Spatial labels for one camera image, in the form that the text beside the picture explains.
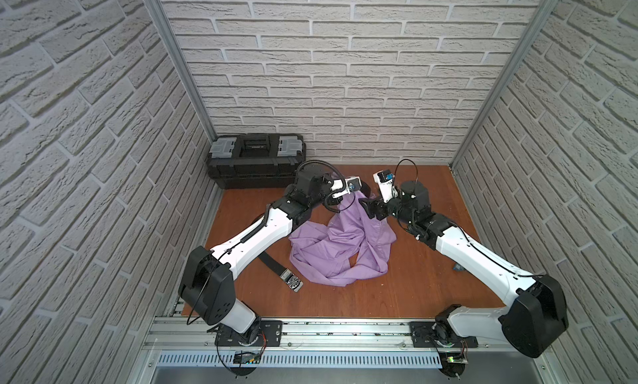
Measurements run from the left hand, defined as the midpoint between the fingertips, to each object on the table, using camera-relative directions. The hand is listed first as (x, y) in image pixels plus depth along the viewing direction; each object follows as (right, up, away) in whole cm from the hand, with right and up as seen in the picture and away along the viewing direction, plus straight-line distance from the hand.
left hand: (344, 172), depth 78 cm
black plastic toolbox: (-36, +6, +20) cm, 42 cm away
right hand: (+10, -7, +2) cm, 12 cm away
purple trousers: (0, -26, +11) cm, 29 cm away
